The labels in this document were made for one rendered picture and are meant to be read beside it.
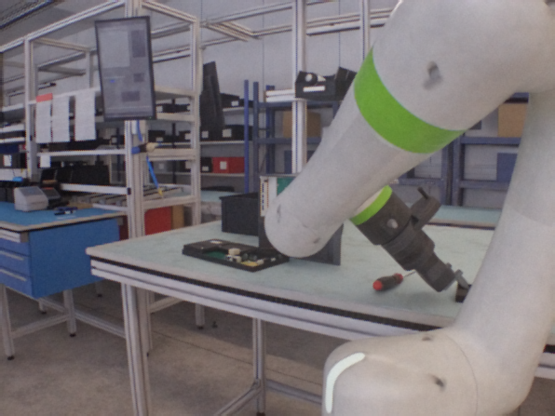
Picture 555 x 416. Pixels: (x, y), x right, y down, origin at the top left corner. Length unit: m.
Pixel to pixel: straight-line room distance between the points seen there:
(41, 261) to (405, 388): 2.09
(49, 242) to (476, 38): 2.23
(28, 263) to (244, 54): 4.73
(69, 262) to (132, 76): 1.04
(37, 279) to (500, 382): 2.14
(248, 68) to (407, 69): 5.92
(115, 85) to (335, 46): 3.79
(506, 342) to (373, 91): 0.32
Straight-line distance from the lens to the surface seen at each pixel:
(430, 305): 0.79
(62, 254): 2.41
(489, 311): 0.52
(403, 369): 0.47
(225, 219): 1.42
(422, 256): 0.77
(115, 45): 2.27
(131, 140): 2.54
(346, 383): 0.46
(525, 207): 0.47
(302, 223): 0.57
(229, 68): 6.44
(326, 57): 5.64
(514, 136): 4.52
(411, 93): 0.35
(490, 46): 0.31
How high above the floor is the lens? 1.26
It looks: 7 degrees down
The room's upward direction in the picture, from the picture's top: straight up
